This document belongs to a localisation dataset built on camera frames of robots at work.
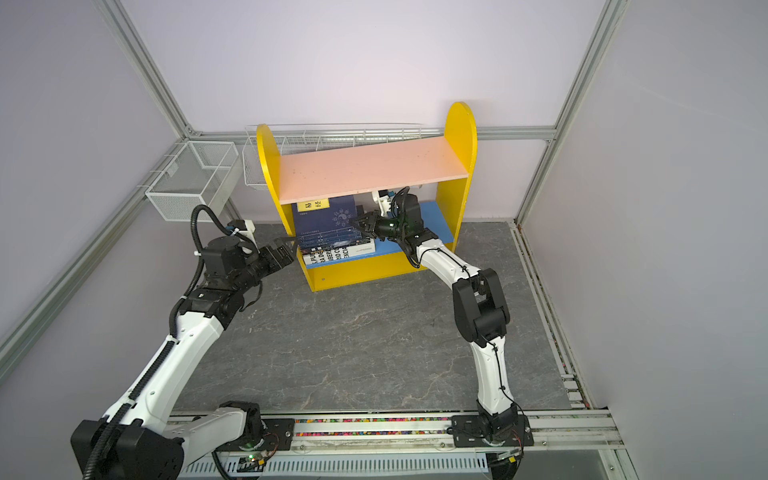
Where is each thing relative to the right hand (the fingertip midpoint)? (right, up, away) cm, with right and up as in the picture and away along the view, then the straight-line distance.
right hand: (348, 224), depth 85 cm
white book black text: (-9, -9, +4) cm, 13 cm away
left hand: (-14, -7, -9) cm, 18 cm away
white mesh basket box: (-53, +18, +15) cm, 58 cm away
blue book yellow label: (-6, +1, 0) cm, 6 cm away
